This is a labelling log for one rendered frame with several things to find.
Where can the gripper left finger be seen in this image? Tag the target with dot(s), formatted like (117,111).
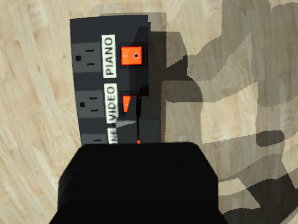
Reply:
(127,128)

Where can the black power strip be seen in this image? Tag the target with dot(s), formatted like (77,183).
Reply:
(110,64)

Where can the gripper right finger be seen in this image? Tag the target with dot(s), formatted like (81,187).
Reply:
(149,126)

